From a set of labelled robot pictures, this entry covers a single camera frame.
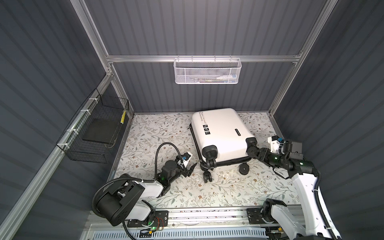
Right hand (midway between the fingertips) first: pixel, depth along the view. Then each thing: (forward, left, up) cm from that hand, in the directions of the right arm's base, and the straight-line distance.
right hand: (257, 155), depth 76 cm
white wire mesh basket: (+77, +23, +3) cm, 81 cm away
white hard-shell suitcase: (+9, +17, +3) cm, 20 cm away
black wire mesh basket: (+5, +83, +11) cm, 84 cm away
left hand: (+3, +35, -10) cm, 36 cm away
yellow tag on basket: (+19, +72, +9) cm, 75 cm away
